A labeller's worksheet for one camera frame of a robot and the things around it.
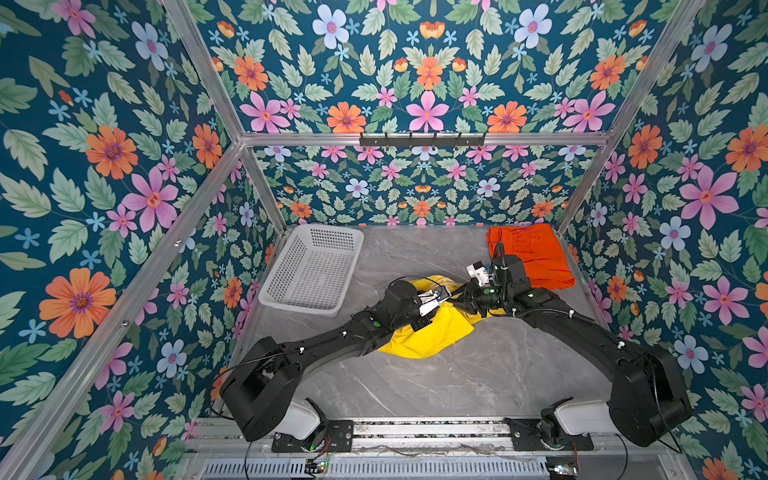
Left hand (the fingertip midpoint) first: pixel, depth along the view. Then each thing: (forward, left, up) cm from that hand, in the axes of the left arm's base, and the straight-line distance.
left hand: (440, 293), depth 80 cm
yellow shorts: (-6, -2, -7) cm, 10 cm away
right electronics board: (-39, -26, -18) cm, 50 cm away
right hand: (-2, -1, +1) cm, 2 cm away
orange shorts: (+27, -43, -17) cm, 53 cm away
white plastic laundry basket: (+24, +41, -18) cm, 51 cm away
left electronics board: (-35, +34, -20) cm, 52 cm away
